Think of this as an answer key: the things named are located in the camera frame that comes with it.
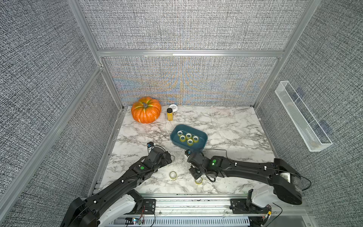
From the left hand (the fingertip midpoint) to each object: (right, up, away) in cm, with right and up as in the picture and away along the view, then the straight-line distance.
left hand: (167, 156), depth 82 cm
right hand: (+14, -5, -1) cm, 15 cm away
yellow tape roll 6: (+3, -11, +2) cm, 12 cm away
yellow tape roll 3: (+13, +11, +18) cm, 25 cm away
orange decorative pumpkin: (-17, +28, +19) cm, 38 cm away
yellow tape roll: (+7, +12, +20) cm, 24 cm away
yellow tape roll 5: (+14, +6, +15) cm, 21 cm away
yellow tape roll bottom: (+18, -14, -1) cm, 23 cm away
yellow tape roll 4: (+18, +8, +17) cm, 26 cm away
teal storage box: (+15, +8, +17) cm, 24 cm away
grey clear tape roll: (+3, -3, +8) cm, 9 cm away
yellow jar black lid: (-1, +25, +27) cm, 37 cm away
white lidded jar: (+3, +31, +28) cm, 42 cm away
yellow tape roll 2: (+9, +8, +18) cm, 21 cm away
